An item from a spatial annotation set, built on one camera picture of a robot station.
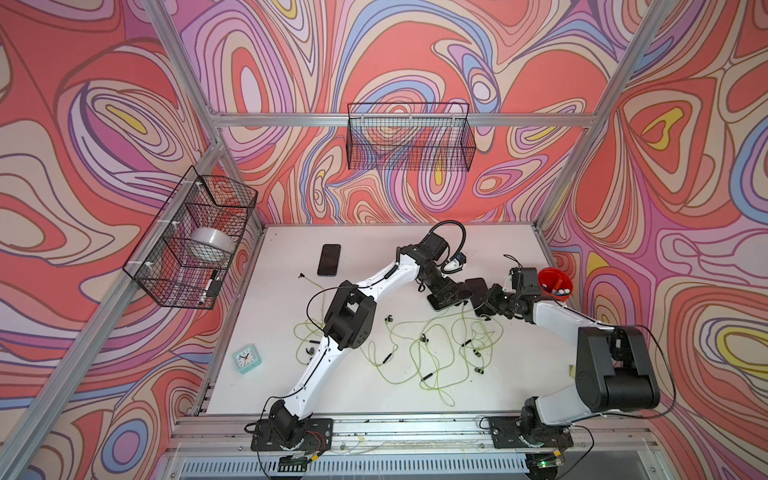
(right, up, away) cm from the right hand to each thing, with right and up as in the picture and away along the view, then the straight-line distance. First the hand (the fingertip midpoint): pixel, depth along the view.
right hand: (483, 303), depth 94 cm
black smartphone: (-4, +5, -7) cm, 10 cm away
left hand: (-10, +4, +2) cm, 11 cm away
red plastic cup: (+20, +7, -5) cm, 22 cm away
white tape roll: (-74, +18, -22) cm, 79 cm away
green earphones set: (-17, -14, -7) cm, 23 cm away
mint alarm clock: (-71, -14, -9) cm, 73 cm away
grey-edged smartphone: (-52, +13, +15) cm, 56 cm away
